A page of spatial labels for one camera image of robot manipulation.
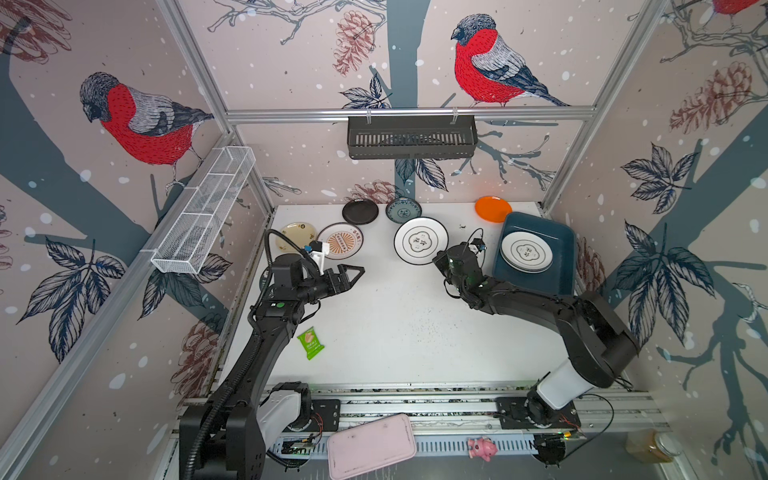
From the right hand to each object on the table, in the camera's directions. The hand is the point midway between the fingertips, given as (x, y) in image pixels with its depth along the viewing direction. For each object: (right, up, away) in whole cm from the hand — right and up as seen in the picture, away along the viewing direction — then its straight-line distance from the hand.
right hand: (434, 253), depth 90 cm
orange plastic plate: (+28, +16, +29) cm, 44 cm away
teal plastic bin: (+44, -8, +8) cm, 45 cm away
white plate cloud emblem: (+35, -1, +14) cm, 37 cm away
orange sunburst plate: (-31, +3, +20) cm, 37 cm away
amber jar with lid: (+43, -40, -27) cm, 64 cm away
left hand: (-23, -5, -14) cm, 27 cm away
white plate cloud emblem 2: (-4, +4, +5) cm, 8 cm away
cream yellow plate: (-48, +6, +22) cm, 53 cm away
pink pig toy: (+8, -43, -23) cm, 50 cm away
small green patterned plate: (-9, +16, +31) cm, 36 cm away
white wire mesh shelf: (-64, +3, -19) cm, 67 cm away
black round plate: (-26, +15, +32) cm, 44 cm away
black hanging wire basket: (-6, +40, +14) cm, 43 cm away
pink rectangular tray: (-18, -44, -22) cm, 52 cm away
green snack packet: (-37, -26, -5) cm, 45 cm away
